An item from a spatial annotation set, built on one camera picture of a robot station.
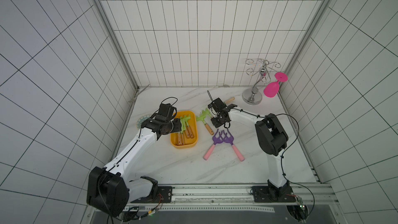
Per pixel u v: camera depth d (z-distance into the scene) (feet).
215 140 2.97
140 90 3.89
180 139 2.89
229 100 3.62
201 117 3.31
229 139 3.04
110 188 1.25
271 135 1.75
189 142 2.92
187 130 3.09
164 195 2.39
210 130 3.11
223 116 2.38
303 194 2.25
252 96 3.64
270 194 2.16
